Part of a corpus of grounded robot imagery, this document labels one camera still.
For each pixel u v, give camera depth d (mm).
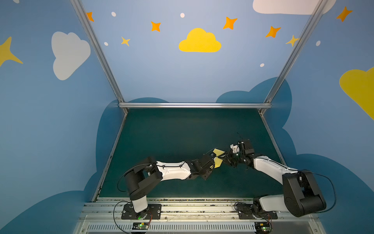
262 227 714
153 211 753
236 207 766
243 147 730
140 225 717
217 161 876
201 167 670
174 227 783
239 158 759
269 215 733
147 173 508
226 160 802
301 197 431
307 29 767
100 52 847
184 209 767
